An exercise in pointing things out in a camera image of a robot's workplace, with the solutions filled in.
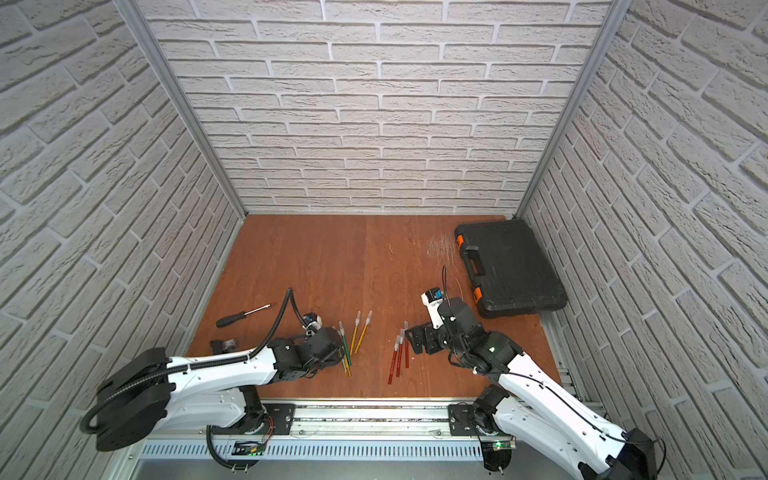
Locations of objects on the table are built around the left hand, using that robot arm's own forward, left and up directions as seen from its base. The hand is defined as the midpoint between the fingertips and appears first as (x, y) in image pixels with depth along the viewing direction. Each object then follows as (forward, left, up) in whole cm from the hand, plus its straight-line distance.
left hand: (341, 348), depth 84 cm
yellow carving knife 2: (+5, -4, 0) cm, 6 cm away
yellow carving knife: (+4, -4, -1) cm, 6 cm away
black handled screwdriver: (+10, +33, -1) cm, 35 cm away
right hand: (+1, -23, +11) cm, 26 cm away
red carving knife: (+1, -16, 0) cm, 16 cm away
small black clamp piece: (+1, +34, -1) cm, 34 cm away
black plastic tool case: (+22, -53, +7) cm, 58 cm away
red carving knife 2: (-1, -17, -1) cm, 17 cm away
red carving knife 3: (0, -19, -1) cm, 19 cm away
